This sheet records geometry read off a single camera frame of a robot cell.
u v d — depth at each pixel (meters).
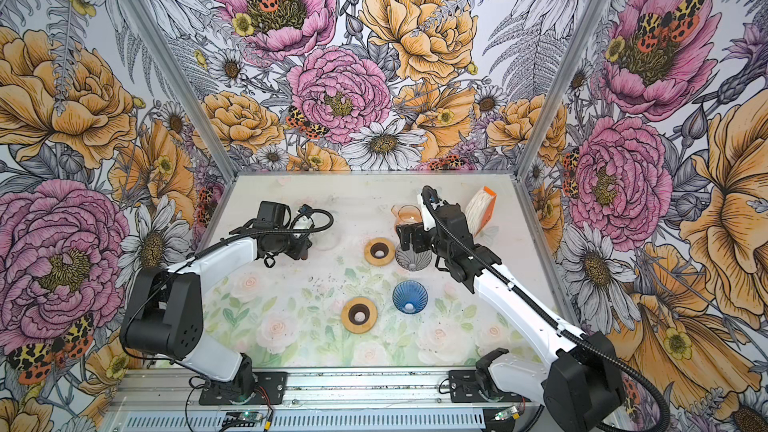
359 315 0.86
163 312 0.45
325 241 1.03
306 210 0.84
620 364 0.38
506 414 0.72
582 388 0.39
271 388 0.75
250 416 0.71
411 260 0.96
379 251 0.99
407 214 1.03
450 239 0.52
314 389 0.77
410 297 0.88
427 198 0.69
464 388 0.74
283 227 0.79
